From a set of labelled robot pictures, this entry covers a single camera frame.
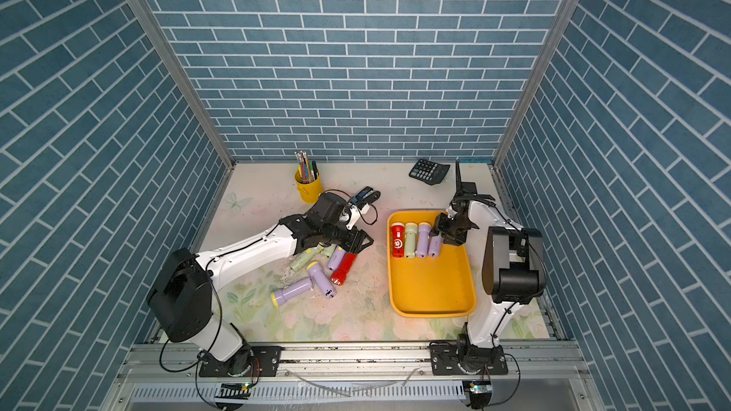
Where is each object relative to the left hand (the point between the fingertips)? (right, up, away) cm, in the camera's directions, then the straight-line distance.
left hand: (372, 240), depth 82 cm
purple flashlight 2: (+20, -4, +9) cm, 22 cm away
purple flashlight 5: (-27, -16, -1) cm, 32 cm away
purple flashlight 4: (-16, -13, +3) cm, 20 cm away
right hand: (+22, -1, +12) cm, 25 cm away
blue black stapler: (-3, +12, +26) cm, 28 cm away
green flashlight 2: (-15, -5, +9) cm, 18 cm away
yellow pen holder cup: (-24, +14, +20) cm, 34 cm away
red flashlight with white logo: (+8, -2, +11) cm, 14 cm away
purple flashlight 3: (-12, -7, +7) cm, 15 cm away
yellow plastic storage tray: (+18, -17, +8) cm, 26 cm away
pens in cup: (-24, +22, +20) cm, 38 cm away
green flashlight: (+13, -1, +13) cm, 18 cm away
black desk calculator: (+22, +22, +33) cm, 45 cm away
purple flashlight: (+16, -3, +11) cm, 20 cm away
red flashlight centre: (-10, -12, +4) cm, 16 cm away
